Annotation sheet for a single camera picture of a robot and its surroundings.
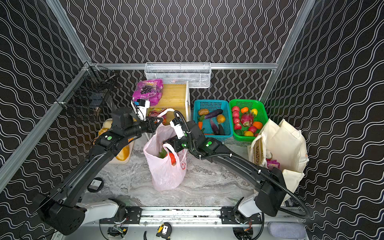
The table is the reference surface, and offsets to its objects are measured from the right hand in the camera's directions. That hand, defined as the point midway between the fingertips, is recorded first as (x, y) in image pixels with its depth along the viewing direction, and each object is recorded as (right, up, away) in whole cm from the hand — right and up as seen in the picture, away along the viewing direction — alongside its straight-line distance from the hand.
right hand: (170, 139), depth 74 cm
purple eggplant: (+27, +16, +40) cm, 51 cm away
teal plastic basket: (+28, +14, +42) cm, 52 cm away
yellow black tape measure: (-2, -41, -5) cm, 42 cm away
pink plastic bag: (-2, -13, -1) cm, 14 cm away
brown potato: (+20, +18, +42) cm, 50 cm away
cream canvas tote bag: (+63, -5, +6) cm, 63 cm away
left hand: (-1, +10, -5) cm, 12 cm away
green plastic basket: (+48, +22, +43) cm, 68 cm away
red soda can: (+54, -9, +10) cm, 56 cm away
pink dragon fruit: (+50, +11, +32) cm, 61 cm away
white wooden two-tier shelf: (+2, +23, +8) cm, 24 cm away
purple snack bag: (+53, -13, +4) cm, 55 cm away
